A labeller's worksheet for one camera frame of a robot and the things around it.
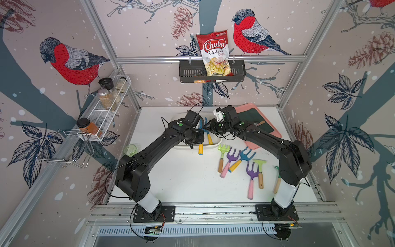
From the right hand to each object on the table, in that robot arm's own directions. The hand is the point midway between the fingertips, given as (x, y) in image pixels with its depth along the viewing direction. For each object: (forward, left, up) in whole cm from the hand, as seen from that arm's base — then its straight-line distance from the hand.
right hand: (203, 127), depth 85 cm
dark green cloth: (+26, -37, -18) cm, 49 cm away
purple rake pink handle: (-9, -17, -19) cm, 27 cm away
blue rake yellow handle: (-11, +1, -3) cm, 11 cm away
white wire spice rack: (-5, +50, +12) cm, 52 cm away
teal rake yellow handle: (-8, -25, -19) cm, 33 cm away
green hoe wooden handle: (-21, -33, -18) cm, 43 cm away
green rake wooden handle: (-3, -13, -20) cm, 24 cm away
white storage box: (+4, -9, -18) cm, 20 cm away
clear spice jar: (+17, +48, +16) cm, 53 cm away
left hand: (-6, -2, -1) cm, 7 cm away
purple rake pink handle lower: (-18, -29, -19) cm, 39 cm away
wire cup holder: (-25, +50, +17) cm, 59 cm away
